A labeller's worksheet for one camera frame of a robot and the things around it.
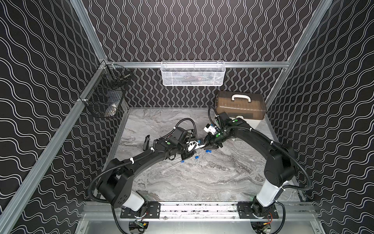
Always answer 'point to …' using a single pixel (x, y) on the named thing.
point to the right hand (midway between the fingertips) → (202, 147)
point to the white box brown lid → (242, 105)
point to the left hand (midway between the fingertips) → (194, 147)
